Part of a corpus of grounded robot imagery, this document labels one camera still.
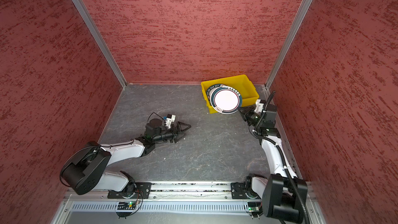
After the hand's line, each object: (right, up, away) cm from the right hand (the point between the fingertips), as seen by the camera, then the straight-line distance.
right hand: (235, 109), depth 81 cm
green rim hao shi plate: (-11, +13, +30) cm, 35 cm away
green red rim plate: (-4, +5, +3) cm, 7 cm away
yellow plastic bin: (+14, +18, +38) cm, 44 cm away
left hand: (-25, -13, +1) cm, 28 cm away
